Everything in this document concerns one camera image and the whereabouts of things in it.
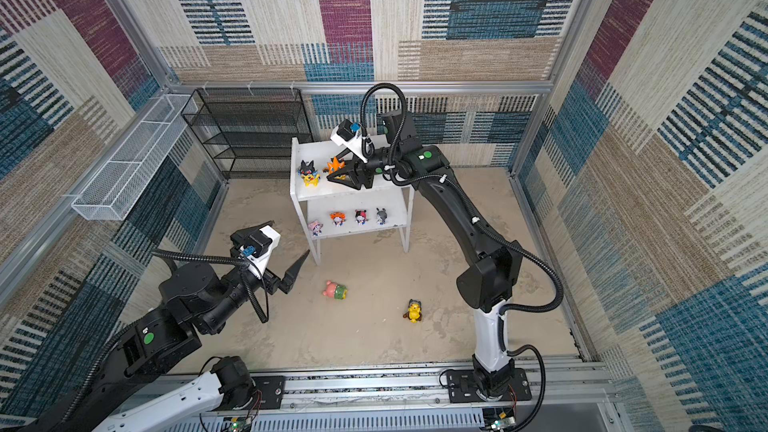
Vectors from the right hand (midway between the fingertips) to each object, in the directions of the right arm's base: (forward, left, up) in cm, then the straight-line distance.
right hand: (334, 170), depth 71 cm
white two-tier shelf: (+3, +5, -19) cm, 19 cm away
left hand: (-17, +8, 0) cm, 19 cm away
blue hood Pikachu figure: (-22, -19, -33) cm, 44 cm away
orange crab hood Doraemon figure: (-1, +1, -17) cm, 17 cm away
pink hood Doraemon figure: (-4, +7, -17) cm, 19 cm away
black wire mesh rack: (+39, +36, -17) cm, 56 cm away
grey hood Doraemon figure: (-1, -10, -17) cm, 20 cm away
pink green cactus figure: (-15, +3, -33) cm, 37 cm away
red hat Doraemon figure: (-1, -5, -17) cm, 18 cm away
